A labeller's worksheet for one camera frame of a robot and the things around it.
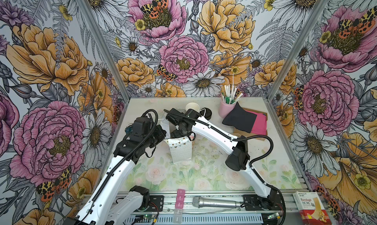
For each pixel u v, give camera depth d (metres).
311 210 0.69
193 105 0.94
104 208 0.39
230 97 1.03
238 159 0.59
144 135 0.54
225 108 1.03
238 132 0.96
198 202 0.71
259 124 1.02
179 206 0.73
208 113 1.08
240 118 1.06
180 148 0.73
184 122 0.59
